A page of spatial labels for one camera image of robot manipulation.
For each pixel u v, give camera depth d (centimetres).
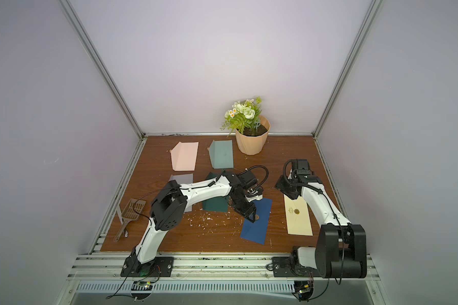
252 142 100
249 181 73
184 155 110
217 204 76
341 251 40
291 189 61
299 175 62
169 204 55
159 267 73
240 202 75
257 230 81
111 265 76
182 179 101
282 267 73
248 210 74
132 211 90
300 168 67
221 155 110
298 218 86
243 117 89
